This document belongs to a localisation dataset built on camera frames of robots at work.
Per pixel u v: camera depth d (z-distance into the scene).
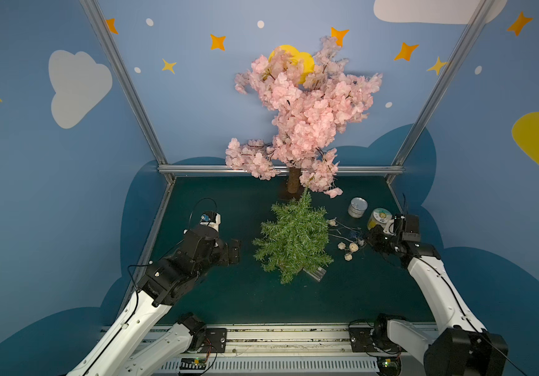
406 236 0.63
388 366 0.73
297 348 0.73
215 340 0.74
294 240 0.69
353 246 0.84
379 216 0.97
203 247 0.49
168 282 0.43
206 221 0.58
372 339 0.74
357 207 1.04
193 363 0.73
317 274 0.88
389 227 0.73
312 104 0.70
